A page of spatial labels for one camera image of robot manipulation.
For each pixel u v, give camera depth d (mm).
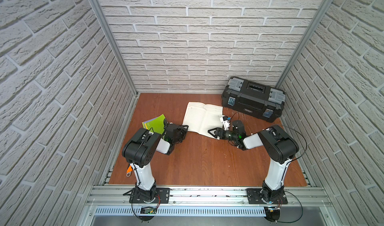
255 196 729
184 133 861
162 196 731
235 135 791
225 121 894
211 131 893
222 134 852
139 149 494
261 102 937
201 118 1035
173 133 743
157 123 1007
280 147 511
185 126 947
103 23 798
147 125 999
